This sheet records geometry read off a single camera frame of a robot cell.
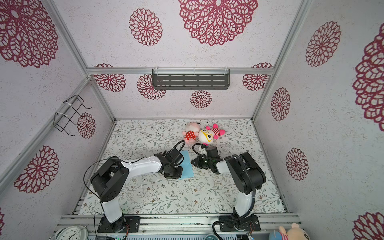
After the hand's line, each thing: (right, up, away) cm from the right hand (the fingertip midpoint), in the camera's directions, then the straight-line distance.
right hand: (190, 160), depth 95 cm
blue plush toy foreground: (+37, -27, -30) cm, 55 cm away
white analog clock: (-55, -28, -26) cm, 67 cm away
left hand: (-7, -10, -5) cm, 13 cm away
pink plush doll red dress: (+1, +18, +10) cm, 21 cm away
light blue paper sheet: (-2, -6, -3) cm, 7 cm away
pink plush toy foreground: (+47, -28, -27) cm, 61 cm away
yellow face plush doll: (+10, +15, +6) cm, 19 cm away
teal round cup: (+10, -30, -27) cm, 41 cm away
